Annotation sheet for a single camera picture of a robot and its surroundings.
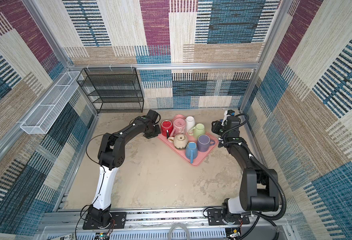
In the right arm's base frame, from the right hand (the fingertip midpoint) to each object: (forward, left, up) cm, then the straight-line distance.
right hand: (214, 124), depth 89 cm
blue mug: (-12, +14, -9) cm, 20 cm away
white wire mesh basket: (-6, +85, +17) cm, 87 cm away
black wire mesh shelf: (+36, +68, 0) cm, 77 cm away
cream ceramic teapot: (-5, +20, -8) cm, 23 cm away
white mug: (+9, +13, -8) cm, 18 cm away
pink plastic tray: (-8, +20, -17) cm, 27 cm away
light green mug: (+2, +8, -8) cm, 11 cm away
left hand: (+6, +34, -15) cm, 38 cm away
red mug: (+6, +29, -9) cm, 31 cm away
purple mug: (-7, +6, -9) cm, 13 cm away
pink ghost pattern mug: (+7, +20, -7) cm, 23 cm away
